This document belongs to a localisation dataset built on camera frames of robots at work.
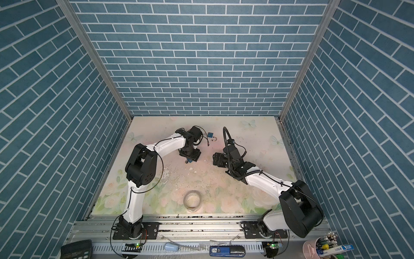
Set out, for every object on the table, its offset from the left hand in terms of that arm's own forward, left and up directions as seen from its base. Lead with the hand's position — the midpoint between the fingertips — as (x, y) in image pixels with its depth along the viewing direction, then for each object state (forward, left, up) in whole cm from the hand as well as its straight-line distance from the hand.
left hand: (193, 157), depth 97 cm
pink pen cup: (-47, -50, +6) cm, 69 cm away
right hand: (-5, -14, +10) cm, 18 cm away
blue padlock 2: (+17, -11, 0) cm, 20 cm away
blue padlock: (-1, +2, -1) cm, 3 cm away
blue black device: (-47, -17, +3) cm, 50 cm away
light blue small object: (-45, +6, 0) cm, 45 cm away
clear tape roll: (-25, -1, -2) cm, 25 cm away
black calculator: (-45, +45, 0) cm, 63 cm away
